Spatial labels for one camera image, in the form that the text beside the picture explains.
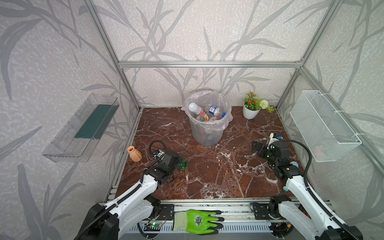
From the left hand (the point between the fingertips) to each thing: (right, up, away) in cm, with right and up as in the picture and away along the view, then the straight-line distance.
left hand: (178, 156), depth 87 cm
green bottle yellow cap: (+4, -5, 0) cm, 6 cm away
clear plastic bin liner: (+22, +34, +7) cm, 41 cm away
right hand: (+47, +10, -3) cm, 48 cm away
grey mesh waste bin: (+16, +11, +4) cm, 20 cm away
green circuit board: (-10, -31, -15) cm, 36 cm away
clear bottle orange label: (+15, +23, +2) cm, 27 cm away
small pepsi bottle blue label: (+23, +27, +4) cm, 36 cm away
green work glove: (+12, -28, -17) cm, 34 cm away
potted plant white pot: (+48, +26, +22) cm, 59 cm away
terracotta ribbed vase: (-25, +1, -2) cm, 25 cm away
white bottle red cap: (+9, +28, -2) cm, 30 cm away
